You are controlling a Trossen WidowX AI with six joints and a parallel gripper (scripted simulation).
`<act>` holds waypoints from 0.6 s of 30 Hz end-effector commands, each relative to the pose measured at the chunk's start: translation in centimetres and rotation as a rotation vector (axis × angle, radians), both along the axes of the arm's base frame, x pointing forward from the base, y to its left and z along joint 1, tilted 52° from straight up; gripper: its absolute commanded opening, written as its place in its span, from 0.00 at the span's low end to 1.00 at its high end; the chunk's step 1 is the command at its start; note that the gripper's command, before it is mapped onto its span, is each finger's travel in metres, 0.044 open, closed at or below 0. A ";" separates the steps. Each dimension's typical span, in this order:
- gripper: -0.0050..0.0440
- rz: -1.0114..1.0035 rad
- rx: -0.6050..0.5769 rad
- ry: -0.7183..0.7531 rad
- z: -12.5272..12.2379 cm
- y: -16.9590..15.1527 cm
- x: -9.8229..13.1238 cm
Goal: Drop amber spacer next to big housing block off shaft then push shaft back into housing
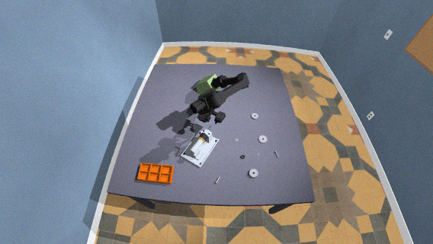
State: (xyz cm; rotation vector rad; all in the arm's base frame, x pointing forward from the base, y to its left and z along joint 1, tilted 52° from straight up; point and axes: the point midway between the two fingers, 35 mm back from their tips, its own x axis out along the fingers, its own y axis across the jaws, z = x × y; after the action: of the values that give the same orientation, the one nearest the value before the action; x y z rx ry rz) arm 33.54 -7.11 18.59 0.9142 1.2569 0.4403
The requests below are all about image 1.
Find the orange compartment tray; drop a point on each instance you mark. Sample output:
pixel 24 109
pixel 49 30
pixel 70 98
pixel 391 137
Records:
pixel 158 173

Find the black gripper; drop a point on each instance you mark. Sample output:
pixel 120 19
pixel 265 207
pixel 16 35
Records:
pixel 218 116

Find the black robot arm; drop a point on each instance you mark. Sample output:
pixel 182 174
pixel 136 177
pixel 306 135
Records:
pixel 215 99

